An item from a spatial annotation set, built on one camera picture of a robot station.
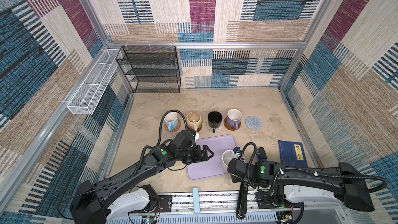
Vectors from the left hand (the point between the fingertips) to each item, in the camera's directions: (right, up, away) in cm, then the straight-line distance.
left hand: (208, 157), depth 73 cm
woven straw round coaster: (-18, +11, +29) cm, 36 cm away
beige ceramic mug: (-8, +14, +26) cm, 31 cm away
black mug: (+5, +16, +18) cm, 24 cm away
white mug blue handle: (-21, +15, +19) cm, 31 cm away
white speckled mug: (+10, -2, +8) cm, 13 cm away
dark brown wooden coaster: (-5, +8, +25) cm, 27 cm away
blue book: (+47, -3, +14) cm, 49 cm away
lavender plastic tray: (+3, -10, +12) cm, 16 cm away
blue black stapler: (+29, -2, +12) cm, 31 cm away
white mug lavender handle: (+17, +16, +29) cm, 38 cm away
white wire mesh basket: (-71, +26, +19) cm, 78 cm away
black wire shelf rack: (-38, +49, +36) cm, 72 cm away
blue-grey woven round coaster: (+30, +12, +29) cm, 44 cm away
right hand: (+13, -11, +6) cm, 18 cm away
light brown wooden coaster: (+14, +10, +26) cm, 31 cm away
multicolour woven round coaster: (+6, +10, +23) cm, 25 cm away
